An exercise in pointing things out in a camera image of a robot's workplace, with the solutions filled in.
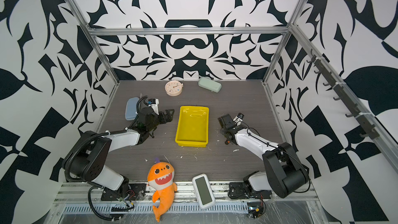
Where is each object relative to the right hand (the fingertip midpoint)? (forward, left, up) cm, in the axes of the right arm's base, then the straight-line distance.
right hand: (227, 128), depth 91 cm
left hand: (+9, +34, +8) cm, 36 cm away
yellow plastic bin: (+1, +20, -3) cm, 21 cm away
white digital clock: (-33, +14, 0) cm, 36 cm away
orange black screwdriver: (-7, +1, -3) cm, 8 cm away
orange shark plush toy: (-26, +34, +5) cm, 43 cm away
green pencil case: (+38, +8, -2) cm, 39 cm away
